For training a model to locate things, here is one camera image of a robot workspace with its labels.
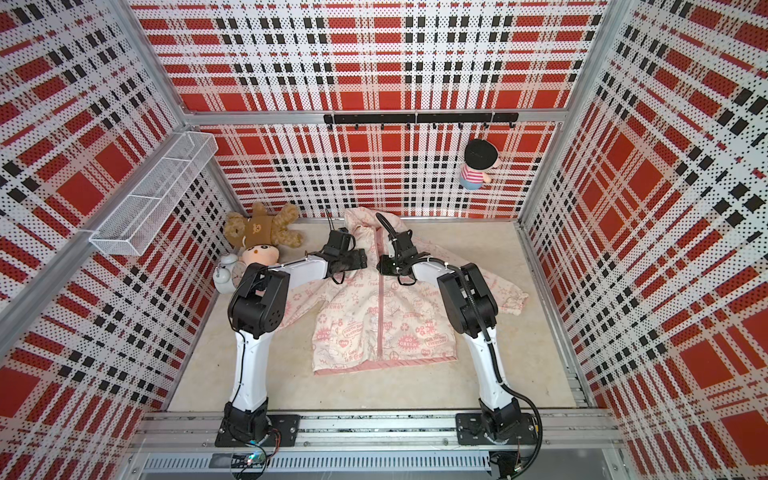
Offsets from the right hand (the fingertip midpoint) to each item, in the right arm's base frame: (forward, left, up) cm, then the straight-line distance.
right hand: (382, 264), depth 104 cm
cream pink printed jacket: (-21, +3, -2) cm, 21 cm away
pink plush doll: (+1, +42, +6) cm, 42 cm away
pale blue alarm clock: (-10, +48, +9) cm, 50 cm away
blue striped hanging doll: (+21, -32, +29) cm, 48 cm away
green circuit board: (-56, +29, -1) cm, 63 cm away
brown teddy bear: (+13, +45, +5) cm, 47 cm away
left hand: (+4, +8, -1) cm, 9 cm away
